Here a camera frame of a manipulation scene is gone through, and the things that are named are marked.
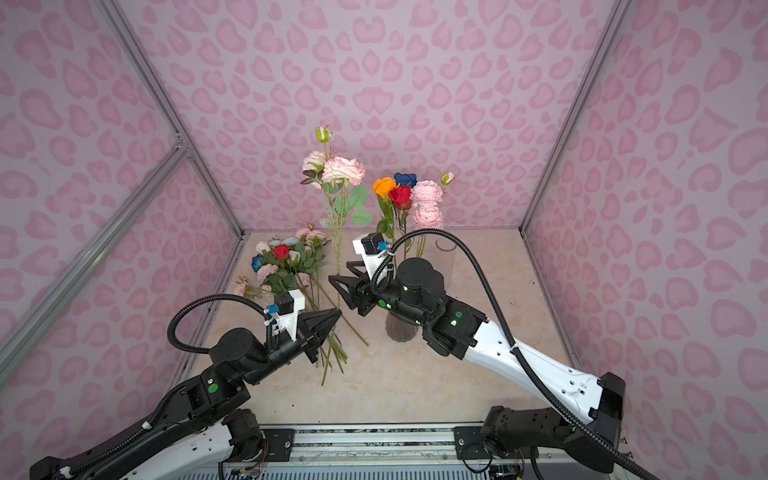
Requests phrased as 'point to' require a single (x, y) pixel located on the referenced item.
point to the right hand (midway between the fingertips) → (338, 272)
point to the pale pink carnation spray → (243, 289)
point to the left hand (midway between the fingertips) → (338, 308)
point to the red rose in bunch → (281, 250)
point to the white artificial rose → (262, 245)
